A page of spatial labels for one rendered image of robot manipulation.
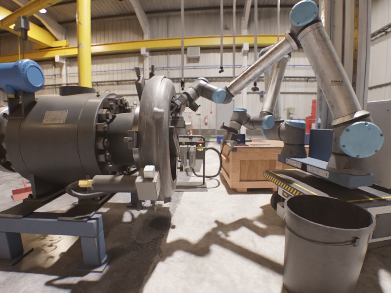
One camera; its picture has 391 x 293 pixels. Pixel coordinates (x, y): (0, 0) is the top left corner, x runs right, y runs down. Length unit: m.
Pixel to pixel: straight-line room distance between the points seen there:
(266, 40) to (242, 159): 10.99
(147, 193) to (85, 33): 4.61
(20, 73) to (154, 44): 11.70
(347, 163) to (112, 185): 1.11
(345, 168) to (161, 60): 12.39
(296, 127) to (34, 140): 1.61
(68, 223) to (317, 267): 1.05
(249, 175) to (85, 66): 4.15
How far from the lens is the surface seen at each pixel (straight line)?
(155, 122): 0.83
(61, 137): 1.11
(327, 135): 1.44
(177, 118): 1.03
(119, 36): 14.55
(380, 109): 1.47
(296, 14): 1.08
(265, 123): 1.28
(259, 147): 1.93
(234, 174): 1.91
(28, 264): 1.34
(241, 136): 2.07
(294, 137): 1.50
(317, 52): 1.02
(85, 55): 4.98
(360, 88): 1.36
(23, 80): 1.25
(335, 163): 1.16
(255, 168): 1.97
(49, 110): 1.22
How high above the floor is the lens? 0.70
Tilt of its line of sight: 7 degrees down
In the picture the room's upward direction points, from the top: straight up
